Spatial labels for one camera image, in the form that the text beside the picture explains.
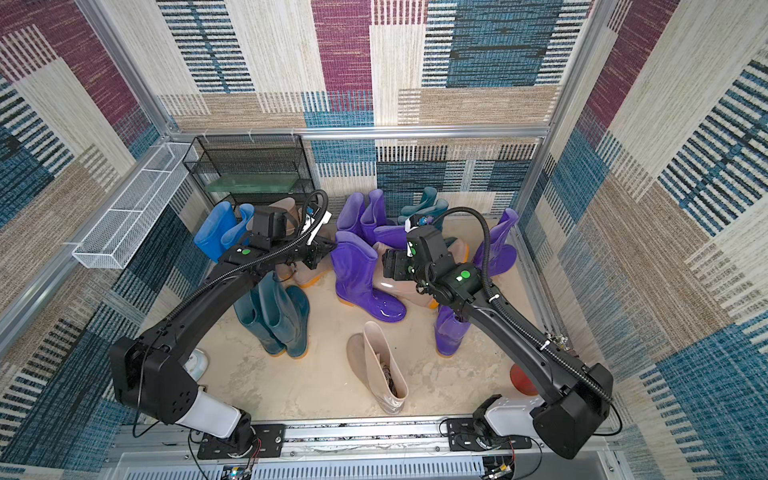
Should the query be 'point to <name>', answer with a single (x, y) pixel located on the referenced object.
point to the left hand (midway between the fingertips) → (335, 243)
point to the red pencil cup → (521, 382)
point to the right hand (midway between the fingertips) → (401, 262)
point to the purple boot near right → (449, 331)
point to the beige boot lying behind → (408, 290)
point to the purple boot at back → (374, 216)
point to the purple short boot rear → (393, 236)
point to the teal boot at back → (428, 200)
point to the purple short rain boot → (354, 261)
